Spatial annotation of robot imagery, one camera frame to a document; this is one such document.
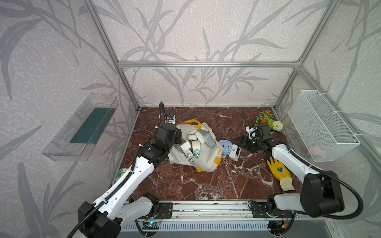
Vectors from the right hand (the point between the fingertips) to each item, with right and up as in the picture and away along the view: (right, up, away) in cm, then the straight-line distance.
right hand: (236, 142), depth 87 cm
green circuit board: (-46, -38, -16) cm, 61 cm away
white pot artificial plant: (+19, +15, +4) cm, 25 cm away
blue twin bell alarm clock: (-24, -6, 0) cm, 24 cm away
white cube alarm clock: (0, -7, +2) cm, 7 cm away
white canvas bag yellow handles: (-16, -9, +1) cm, 18 cm away
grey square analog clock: (-17, +3, -2) cm, 18 cm away
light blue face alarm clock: (-4, -3, +7) cm, 9 cm away
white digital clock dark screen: (-30, -2, -5) cm, 30 cm away
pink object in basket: (+35, -1, -14) cm, 38 cm away
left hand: (-34, +9, -10) cm, 36 cm away
